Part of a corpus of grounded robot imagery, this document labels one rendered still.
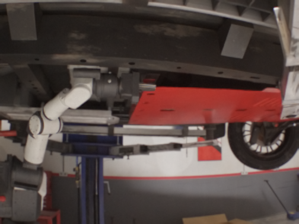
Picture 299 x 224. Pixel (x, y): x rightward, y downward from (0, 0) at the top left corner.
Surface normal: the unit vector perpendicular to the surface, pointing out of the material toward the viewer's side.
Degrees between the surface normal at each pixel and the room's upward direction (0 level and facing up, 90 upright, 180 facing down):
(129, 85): 90
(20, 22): 150
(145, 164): 90
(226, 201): 90
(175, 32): 90
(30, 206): 103
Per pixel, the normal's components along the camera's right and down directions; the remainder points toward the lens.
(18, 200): 0.56, 0.04
